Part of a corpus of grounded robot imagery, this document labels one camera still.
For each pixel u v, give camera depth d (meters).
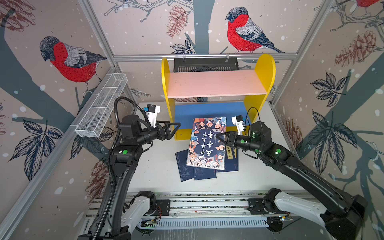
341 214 0.38
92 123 0.71
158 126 0.56
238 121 0.64
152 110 0.58
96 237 0.35
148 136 0.55
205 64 1.00
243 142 0.59
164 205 0.75
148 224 0.71
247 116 0.61
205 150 0.67
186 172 0.85
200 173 0.83
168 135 0.57
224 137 0.65
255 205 0.73
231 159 0.89
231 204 0.76
